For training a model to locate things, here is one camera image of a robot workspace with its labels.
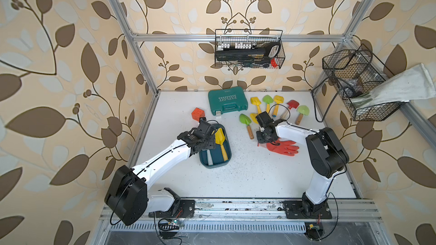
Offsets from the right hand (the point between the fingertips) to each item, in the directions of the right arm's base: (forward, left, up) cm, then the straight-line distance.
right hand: (263, 138), depth 97 cm
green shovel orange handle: (+28, -8, +1) cm, 30 cm away
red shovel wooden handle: (+15, -16, +1) cm, 22 cm away
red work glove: (-6, -10, +1) cm, 12 cm away
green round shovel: (+12, +9, +2) cm, 15 cm away
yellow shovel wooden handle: (+29, -15, +1) cm, 33 cm away
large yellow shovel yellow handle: (0, +25, +1) cm, 25 cm away
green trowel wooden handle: (+12, -24, 0) cm, 27 cm away
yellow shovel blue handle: (+28, 0, +1) cm, 28 cm away
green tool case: (+26, +19, +6) cm, 33 cm away
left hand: (-7, +30, +11) cm, 33 cm away
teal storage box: (-9, +27, 0) cm, 29 cm away
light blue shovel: (-13, +30, +3) cm, 33 cm away
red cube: (+15, +38, +6) cm, 42 cm away
